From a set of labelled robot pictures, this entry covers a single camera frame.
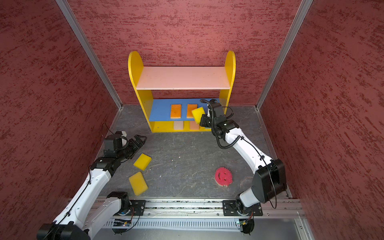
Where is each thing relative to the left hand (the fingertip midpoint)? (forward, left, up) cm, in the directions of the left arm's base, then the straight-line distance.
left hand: (144, 144), depth 81 cm
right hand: (+12, -32, +8) cm, 35 cm away
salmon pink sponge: (+22, -27, -12) cm, 37 cm away
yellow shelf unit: (+49, -6, -5) cm, 50 cm away
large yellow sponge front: (-17, +3, -14) cm, 22 cm away
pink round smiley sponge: (-13, -45, -11) cm, 48 cm away
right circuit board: (-34, -53, -16) cm, 64 cm away
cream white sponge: (+21, -17, -9) cm, 29 cm away
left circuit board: (-34, +8, -18) cm, 40 cm away
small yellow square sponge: (+15, -30, +9) cm, 34 cm away
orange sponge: (+25, -15, +1) cm, 29 cm away
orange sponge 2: (+29, -25, 0) cm, 38 cm away
